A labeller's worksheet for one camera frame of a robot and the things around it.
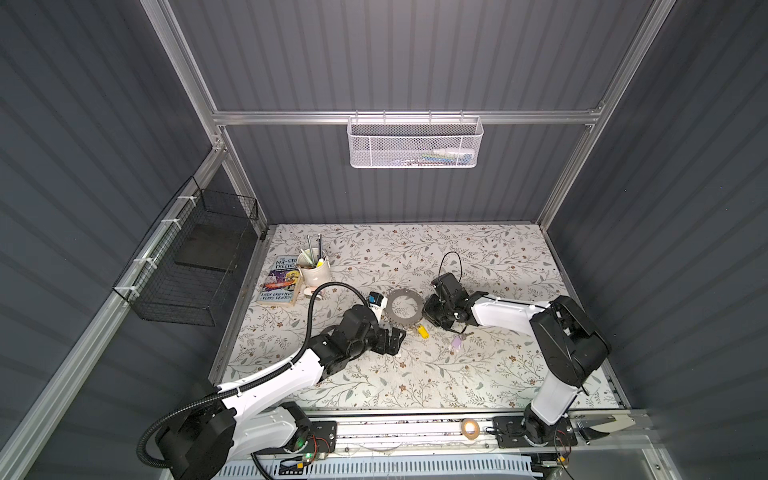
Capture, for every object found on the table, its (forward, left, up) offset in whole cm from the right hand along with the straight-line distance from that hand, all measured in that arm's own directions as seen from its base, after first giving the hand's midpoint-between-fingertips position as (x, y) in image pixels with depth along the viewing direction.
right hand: (422, 314), depth 94 cm
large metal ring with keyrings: (+3, +11, 0) cm, 11 cm away
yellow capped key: (-5, 0, -2) cm, 6 cm away
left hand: (-9, +9, +9) cm, 15 cm away
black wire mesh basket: (-2, +61, +27) cm, 67 cm away
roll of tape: (-31, -11, -3) cm, 33 cm away
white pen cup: (+11, +34, +10) cm, 37 cm away
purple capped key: (-8, -10, -2) cm, 13 cm away
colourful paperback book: (+12, +47, +1) cm, 49 cm away
